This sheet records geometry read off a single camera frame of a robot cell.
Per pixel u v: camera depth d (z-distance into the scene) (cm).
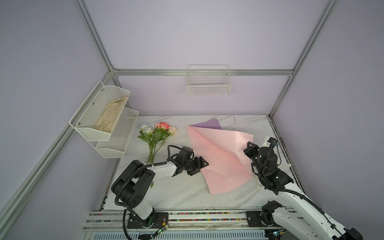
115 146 88
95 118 77
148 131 104
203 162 82
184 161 72
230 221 75
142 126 108
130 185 45
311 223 45
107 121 77
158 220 73
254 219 74
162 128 108
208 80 95
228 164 91
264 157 55
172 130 105
